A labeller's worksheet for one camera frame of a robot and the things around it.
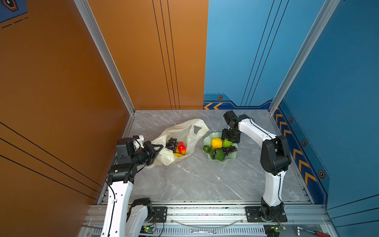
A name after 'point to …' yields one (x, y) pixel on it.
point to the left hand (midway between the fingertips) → (163, 144)
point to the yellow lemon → (216, 142)
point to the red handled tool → (317, 232)
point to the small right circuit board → (272, 230)
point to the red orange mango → (182, 148)
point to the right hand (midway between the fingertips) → (225, 140)
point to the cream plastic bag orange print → (186, 132)
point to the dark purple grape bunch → (171, 144)
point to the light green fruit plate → (207, 141)
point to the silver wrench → (214, 232)
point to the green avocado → (208, 149)
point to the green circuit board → (147, 229)
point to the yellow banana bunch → (178, 155)
